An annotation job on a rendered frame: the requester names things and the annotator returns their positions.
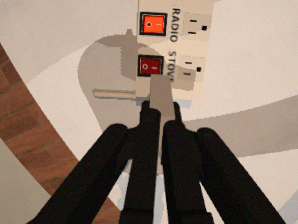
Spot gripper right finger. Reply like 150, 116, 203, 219
159, 75, 286, 224

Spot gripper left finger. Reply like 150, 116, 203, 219
26, 74, 162, 224

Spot beige power strip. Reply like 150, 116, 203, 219
93, 0, 214, 101

